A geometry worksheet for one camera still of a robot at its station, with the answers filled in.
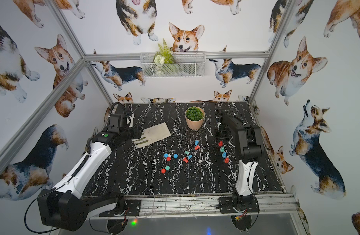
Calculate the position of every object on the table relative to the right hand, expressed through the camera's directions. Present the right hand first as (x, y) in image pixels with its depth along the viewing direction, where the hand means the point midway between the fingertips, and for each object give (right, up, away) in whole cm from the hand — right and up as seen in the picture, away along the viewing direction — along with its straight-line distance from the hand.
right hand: (219, 139), depth 95 cm
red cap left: (-35, -17, -9) cm, 40 cm away
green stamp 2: (-21, -8, -3) cm, 23 cm away
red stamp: (-15, -5, 0) cm, 16 cm away
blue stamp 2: (-20, -10, -5) cm, 23 cm away
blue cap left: (-35, -10, -2) cm, 36 cm away
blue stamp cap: (+2, -9, -5) cm, 10 cm away
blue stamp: (-15, -2, +3) cm, 16 cm away
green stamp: (+1, -7, -2) cm, 7 cm away
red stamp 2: (+1, -3, +1) cm, 3 cm away
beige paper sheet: (-45, +2, +6) cm, 46 cm away
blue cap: (-28, -10, -2) cm, 30 cm away
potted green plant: (-16, +15, +4) cm, 22 cm away
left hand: (-47, +9, -13) cm, 50 cm away
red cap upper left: (-33, -11, -4) cm, 35 cm away
